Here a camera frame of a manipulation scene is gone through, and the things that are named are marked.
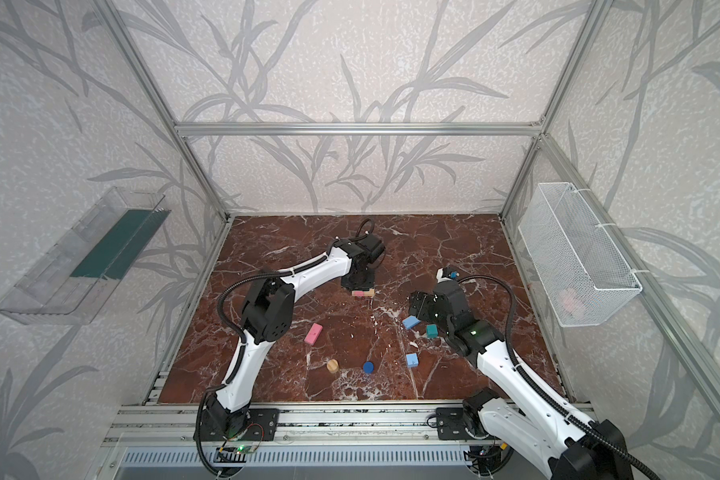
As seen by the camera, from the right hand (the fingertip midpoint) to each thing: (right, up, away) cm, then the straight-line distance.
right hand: (421, 289), depth 82 cm
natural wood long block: (-15, -4, +15) cm, 21 cm away
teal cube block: (+4, -13, +5) cm, 15 cm away
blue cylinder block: (-15, -22, +1) cm, 27 cm away
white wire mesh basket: (+31, +7, -20) cm, 37 cm away
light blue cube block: (-3, -20, -1) cm, 20 cm away
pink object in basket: (+36, -1, -9) cm, 37 cm away
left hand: (-15, +1, +15) cm, 21 cm away
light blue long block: (-2, -11, +9) cm, 15 cm away
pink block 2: (-32, -14, +6) cm, 35 cm away
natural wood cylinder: (-24, -21, -2) cm, 32 cm away
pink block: (-19, -4, +16) cm, 25 cm away
